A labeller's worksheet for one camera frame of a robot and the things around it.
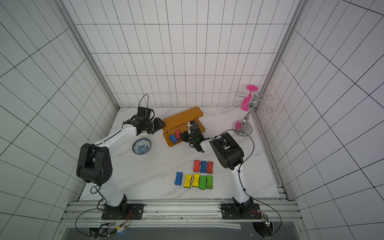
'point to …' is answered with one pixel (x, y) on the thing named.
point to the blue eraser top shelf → (179, 176)
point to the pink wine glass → (245, 105)
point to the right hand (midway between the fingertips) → (174, 135)
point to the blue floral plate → (141, 146)
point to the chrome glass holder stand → (242, 128)
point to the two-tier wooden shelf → (179, 121)
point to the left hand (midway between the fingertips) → (162, 127)
